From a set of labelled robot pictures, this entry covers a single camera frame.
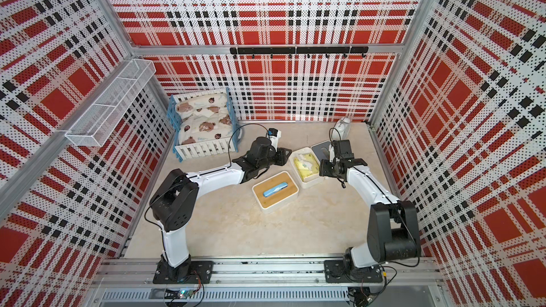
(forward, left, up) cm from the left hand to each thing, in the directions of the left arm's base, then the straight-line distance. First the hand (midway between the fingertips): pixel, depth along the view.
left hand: (291, 149), depth 90 cm
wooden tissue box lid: (-11, +8, -9) cm, 16 cm away
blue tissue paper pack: (-12, +4, -10) cm, 17 cm away
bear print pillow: (+26, +45, -6) cm, 52 cm away
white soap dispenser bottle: (+20, -27, -9) cm, 35 cm away
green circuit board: (-50, +37, -13) cm, 63 cm away
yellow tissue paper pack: (-2, -7, -9) cm, 12 cm away
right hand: (-6, -16, -5) cm, 18 cm away
